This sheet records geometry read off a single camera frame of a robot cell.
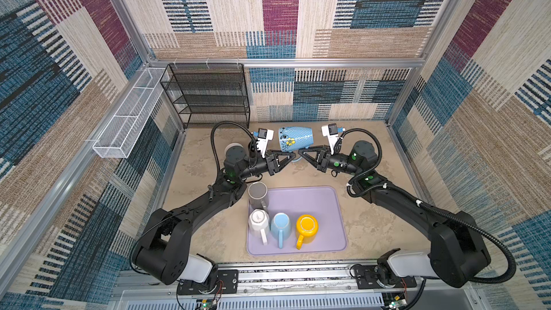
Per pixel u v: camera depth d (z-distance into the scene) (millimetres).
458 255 418
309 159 698
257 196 813
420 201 489
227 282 734
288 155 703
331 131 661
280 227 760
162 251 421
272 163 661
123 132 938
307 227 760
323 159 649
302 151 699
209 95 1108
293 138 661
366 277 731
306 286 730
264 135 674
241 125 660
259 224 760
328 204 916
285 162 700
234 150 624
